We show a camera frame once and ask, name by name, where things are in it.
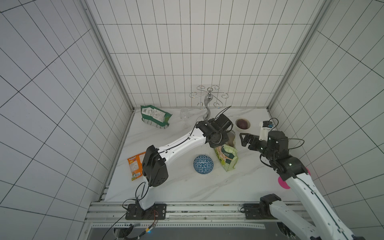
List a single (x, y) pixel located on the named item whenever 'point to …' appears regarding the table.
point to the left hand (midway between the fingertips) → (222, 144)
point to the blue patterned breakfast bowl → (203, 164)
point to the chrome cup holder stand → (209, 95)
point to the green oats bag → (228, 156)
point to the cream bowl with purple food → (242, 124)
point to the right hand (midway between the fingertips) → (241, 135)
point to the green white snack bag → (154, 116)
